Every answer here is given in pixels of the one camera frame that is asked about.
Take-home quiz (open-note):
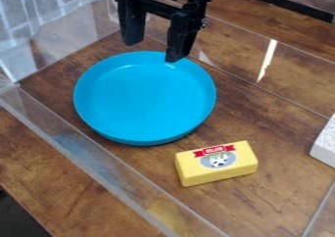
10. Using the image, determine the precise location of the yellow butter block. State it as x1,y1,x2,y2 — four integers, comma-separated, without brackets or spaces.
175,140,257,187

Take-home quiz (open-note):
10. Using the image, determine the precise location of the clear acrylic enclosure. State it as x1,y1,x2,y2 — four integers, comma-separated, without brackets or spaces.
0,0,335,237

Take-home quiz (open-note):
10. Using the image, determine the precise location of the blue round tray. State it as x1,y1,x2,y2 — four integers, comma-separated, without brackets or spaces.
73,51,216,146

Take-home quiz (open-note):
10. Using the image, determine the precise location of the white foam block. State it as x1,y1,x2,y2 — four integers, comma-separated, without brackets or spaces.
309,114,335,168

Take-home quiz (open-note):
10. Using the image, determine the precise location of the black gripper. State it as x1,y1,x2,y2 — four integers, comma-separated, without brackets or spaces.
114,0,212,63

